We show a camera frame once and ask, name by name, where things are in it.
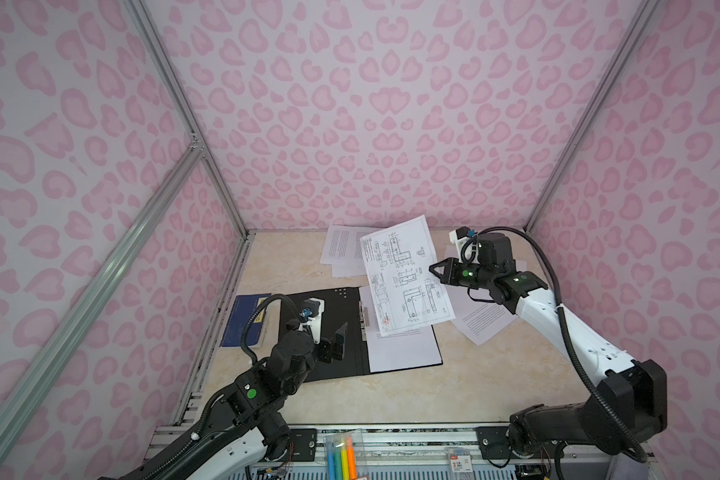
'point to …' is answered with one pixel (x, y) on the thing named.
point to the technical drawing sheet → (405, 294)
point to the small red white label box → (461, 463)
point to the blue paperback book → (242, 308)
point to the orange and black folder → (341, 307)
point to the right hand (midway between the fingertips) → (431, 266)
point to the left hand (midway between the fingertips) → (332, 318)
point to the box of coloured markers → (343, 453)
